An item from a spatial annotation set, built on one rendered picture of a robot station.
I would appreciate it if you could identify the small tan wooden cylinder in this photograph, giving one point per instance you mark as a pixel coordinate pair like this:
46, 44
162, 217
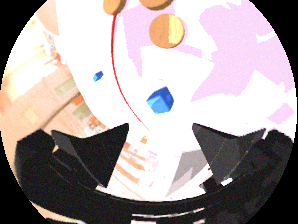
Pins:
143, 140

